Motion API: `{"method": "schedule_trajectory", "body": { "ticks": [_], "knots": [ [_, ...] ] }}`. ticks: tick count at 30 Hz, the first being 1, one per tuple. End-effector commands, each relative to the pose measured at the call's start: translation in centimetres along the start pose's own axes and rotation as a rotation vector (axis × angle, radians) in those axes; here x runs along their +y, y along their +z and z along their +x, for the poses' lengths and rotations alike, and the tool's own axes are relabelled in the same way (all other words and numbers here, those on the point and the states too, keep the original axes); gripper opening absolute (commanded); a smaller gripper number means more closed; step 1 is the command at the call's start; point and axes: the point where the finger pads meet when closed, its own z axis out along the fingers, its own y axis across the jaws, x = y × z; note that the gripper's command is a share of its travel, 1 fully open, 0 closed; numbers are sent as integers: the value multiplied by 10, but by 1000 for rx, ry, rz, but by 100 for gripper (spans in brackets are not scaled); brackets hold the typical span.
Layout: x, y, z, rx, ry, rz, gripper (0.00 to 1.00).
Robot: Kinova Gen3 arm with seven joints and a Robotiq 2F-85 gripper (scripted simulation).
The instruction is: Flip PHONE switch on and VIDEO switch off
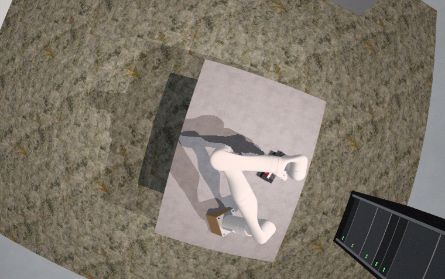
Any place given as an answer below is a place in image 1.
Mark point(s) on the dark grey power strip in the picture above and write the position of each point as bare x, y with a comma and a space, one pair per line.
270, 176

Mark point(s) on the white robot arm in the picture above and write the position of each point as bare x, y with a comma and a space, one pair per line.
224, 159

